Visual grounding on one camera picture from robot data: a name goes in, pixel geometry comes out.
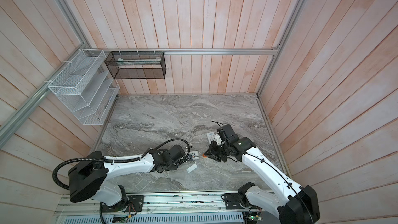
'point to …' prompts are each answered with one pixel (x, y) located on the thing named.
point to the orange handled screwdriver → (203, 155)
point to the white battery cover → (192, 168)
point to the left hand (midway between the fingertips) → (172, 158)
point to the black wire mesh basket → (137, 65)
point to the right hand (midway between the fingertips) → (205, 153)
